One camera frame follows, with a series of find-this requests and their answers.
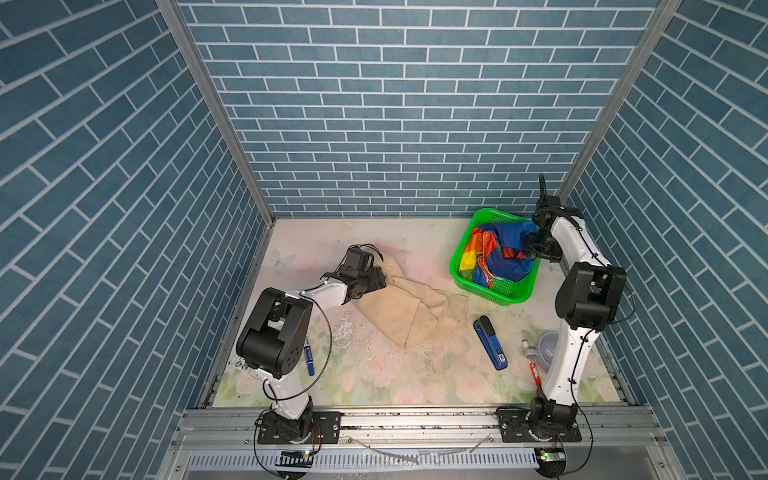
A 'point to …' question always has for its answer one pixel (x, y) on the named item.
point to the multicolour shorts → (496, 250)
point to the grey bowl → (546, 348)
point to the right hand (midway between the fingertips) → (537, 251)
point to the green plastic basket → (502, 292)
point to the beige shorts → (410, 312)
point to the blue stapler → (488, 337)
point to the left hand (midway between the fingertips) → (378, 279)
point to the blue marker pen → (309, 360)
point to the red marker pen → (533, 365)
